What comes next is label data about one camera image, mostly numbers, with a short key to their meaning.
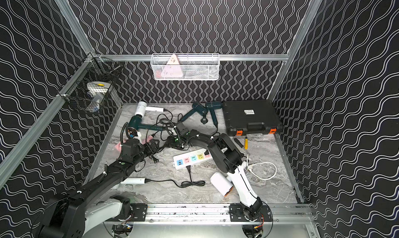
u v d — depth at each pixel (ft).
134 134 2.55
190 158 2.95
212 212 2.52
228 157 1.89
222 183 2.59
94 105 2.69
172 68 3.00
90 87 2.62
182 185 2.68
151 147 2.56
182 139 2.56
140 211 2.47
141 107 3.61
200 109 3.71
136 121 3.55
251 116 3.45
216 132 3.38
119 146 3.05
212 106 3.72
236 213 2.42
